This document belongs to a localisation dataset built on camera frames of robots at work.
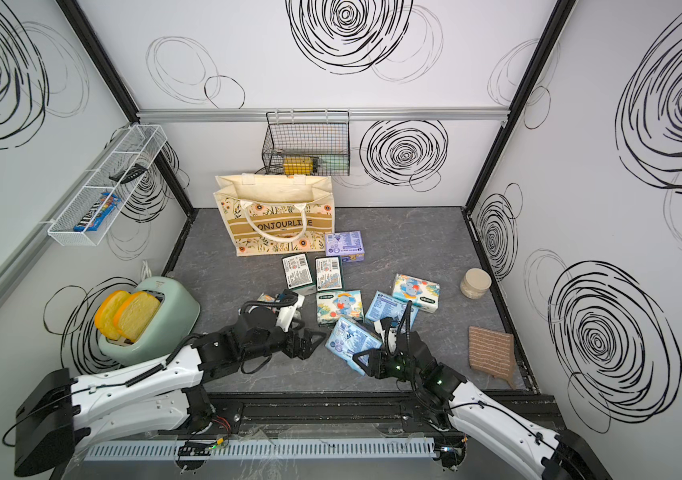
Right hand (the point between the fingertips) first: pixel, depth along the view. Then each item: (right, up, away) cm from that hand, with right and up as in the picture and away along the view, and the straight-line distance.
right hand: (359, 360), depth 79 cm
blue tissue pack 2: (-3, +6, 0) cm, 7 cm away
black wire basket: (-16, +65, +20) cm, 70 cm away
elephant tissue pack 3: (+20, +16, +12) cm, 28 cm away
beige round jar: (+37, +19, +13) cm, 43 cm away
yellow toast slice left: (-59, +16, -11) cm, 62 cm away
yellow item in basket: (-18, +54, +8) cm, 58 cm away
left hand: (-11, +9, -4) cm, 15 cm away
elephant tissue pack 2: (-8, +13, +9) cm, 17 cm away
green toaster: (-48, +11, -3) cm, 49 cm away
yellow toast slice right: (-54, +15, -9) cm, 56 cm away
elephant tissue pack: (-28, +15, +10) cm, 33 cm away
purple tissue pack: (-3, +30, +23) cm, 38 cm away
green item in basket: (-7, +55, +8) cm, 56 cm away
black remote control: (-61, +51, +2) cm, 80 cm away
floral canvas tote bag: (-26, +40, +17) cm, 51 cm away
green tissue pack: (-19, +21, +15) cm, 32 cm away
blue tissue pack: (+8, +13, +8) cm, 17 cm away
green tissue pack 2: (-9, +21, +15) cm, 28 cm away
